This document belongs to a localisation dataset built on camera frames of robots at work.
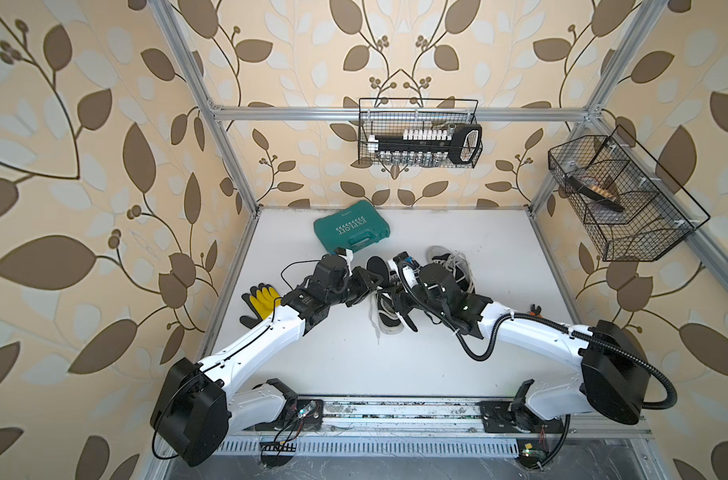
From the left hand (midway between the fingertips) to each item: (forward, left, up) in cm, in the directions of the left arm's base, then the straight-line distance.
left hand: (380, 275), depth 77 cm
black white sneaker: (+14, -26, -14) cm, 32 cm away
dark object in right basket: (+14, -57, +14) cm, 61 cm away
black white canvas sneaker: (-4, -1, -15) cm, 16 cm away
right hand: (-1, -1, -4) cm, 5 cm away
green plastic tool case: (+30, +9, -16) cm, 35 cm away
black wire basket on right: (+10, -62, +15) cm, 65 cm away
